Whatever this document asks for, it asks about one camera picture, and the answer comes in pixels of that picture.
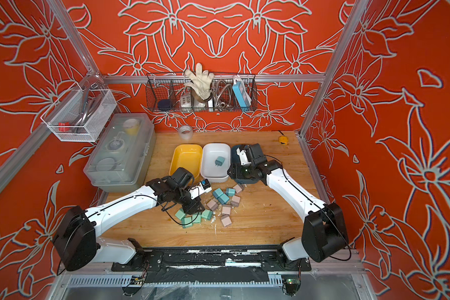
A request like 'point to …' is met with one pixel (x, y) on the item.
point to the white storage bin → (212, 173)
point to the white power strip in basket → (186, 103)
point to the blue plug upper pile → (217, 192)
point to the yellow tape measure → (283, 140)
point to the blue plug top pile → (230, 192)
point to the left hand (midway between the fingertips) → (202, 202)
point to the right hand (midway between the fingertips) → (229, 171)
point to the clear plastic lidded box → (120, 151)
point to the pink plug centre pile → (212, 205)
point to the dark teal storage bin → (234, 155)
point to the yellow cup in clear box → (131, 127)
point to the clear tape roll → (185, 132)
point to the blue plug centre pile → (223, 199)
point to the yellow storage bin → (189, 157)
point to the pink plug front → (225, 219)
